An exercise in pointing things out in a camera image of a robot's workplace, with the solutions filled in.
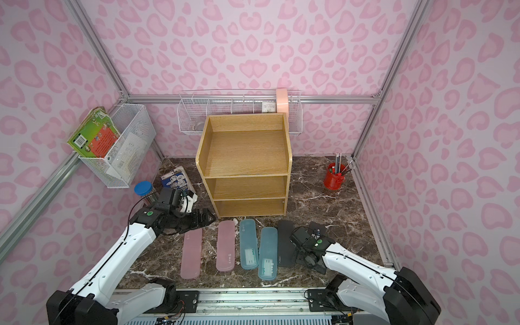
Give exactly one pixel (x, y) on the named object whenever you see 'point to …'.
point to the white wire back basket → (195, 105)
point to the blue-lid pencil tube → (143, 188)
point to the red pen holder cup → (334, 176)
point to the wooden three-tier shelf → (246, 160)
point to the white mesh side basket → (137, 137)
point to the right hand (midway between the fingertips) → (303, 260)
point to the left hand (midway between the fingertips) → (207, 218)
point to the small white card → (269, 107)
